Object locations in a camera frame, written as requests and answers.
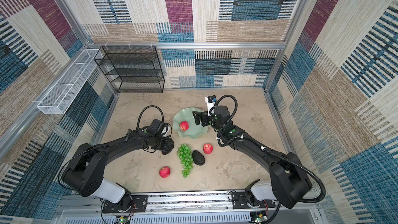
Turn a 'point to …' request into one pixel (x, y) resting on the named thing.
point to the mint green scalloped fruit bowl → (194, 130)
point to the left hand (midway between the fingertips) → (170, 144)
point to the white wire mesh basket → (57, 101)
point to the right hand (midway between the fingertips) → (201, 112)
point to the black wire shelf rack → (131, 69)
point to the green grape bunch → (185, 154)
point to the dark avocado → (198, 158)
